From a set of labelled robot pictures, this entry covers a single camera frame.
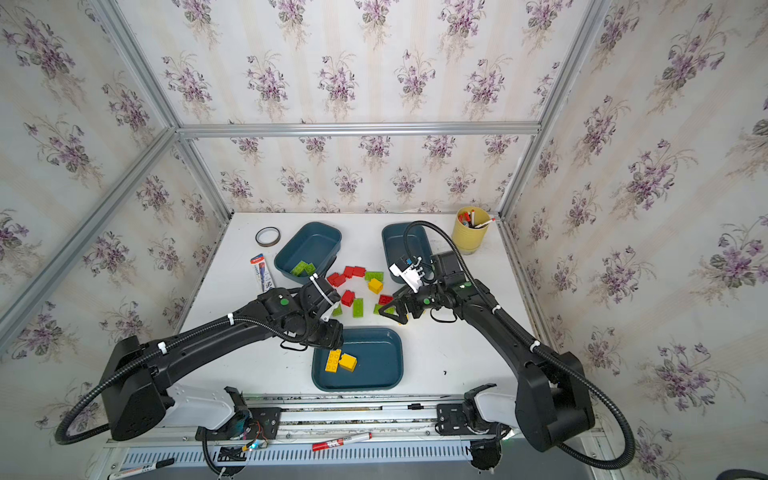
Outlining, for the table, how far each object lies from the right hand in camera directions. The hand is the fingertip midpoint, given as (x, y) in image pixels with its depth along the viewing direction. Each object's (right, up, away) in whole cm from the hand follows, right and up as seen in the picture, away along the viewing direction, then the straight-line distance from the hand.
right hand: (387, 305), depth 77 cm
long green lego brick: (-31, +7, +24) cm, 40 cm away
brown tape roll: (-46, +19, +36) cm, 61 cm away
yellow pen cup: (+28, +21, +22) cm, 42 cm away
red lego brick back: (-10, +6, +25) cm, 27 cm away
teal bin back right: (+12, +17, +33) cm, 39 cm away
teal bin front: (-2, -17, +5) cm, 18 cm away
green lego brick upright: (-9, -5, +16) cm, 19 cm away
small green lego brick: (-27, +7, +24) cm, 37 cm away
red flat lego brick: (-1, -2, +19) cm, 19 cm away
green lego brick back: (-5, +5, +24) cm, 25 cm away
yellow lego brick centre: (-4, +2, +20) cm, 21 cm away
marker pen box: (-43, +6, +24) cm, 50 cm away
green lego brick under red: (-3, -5, +16) cm, 17 cm away
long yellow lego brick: (-15, -17, +5) cm, 23 cm away
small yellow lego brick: (-11, -17, +4) cm, 20 cm away
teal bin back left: (-27, +16, +34) cm, 46 cm away
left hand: (-13, -9, 0) cm, 16 cm away
